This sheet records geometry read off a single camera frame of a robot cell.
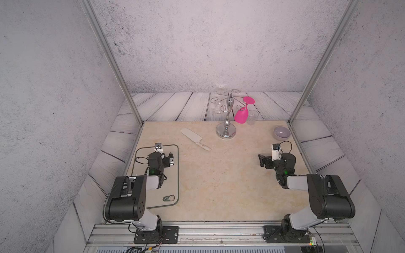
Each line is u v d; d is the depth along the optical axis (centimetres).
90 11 71
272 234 72
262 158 85
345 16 73
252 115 119
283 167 73
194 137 112
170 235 73
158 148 82
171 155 88
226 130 115
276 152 82
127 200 45
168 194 85
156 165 73
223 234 74
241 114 104
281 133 109
